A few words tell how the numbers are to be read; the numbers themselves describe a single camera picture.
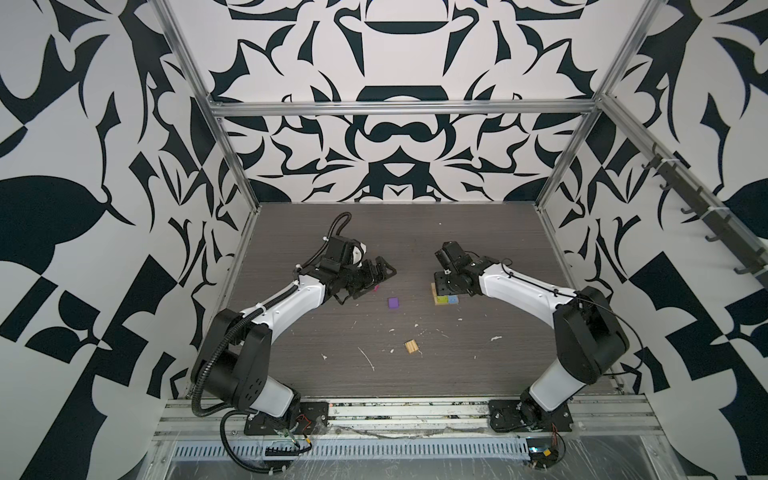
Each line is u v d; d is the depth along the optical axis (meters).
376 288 0.95
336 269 0.69
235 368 0.43
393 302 0.94
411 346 0.85
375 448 0.71
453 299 0.92
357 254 0.71
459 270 0.70
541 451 0.71
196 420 0.76
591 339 0.46
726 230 0.55
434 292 0.84
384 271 0.78
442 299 0.93
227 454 0.69
